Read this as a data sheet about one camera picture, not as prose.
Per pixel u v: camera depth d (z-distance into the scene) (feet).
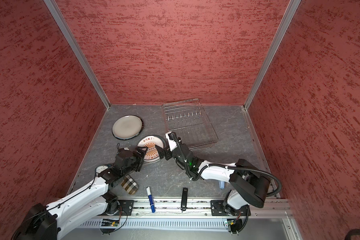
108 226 2.38
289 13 2.41
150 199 2.48
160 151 2.26
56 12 2.38
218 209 2.42
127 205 2.44
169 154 2.32
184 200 2.43
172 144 2.24
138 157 2.44
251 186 1.42
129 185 2.55
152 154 2.96
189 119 3.68
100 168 2.73
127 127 3.43
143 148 2.64
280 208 6.54
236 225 2.26
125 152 2.15
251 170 1.48
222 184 2.60
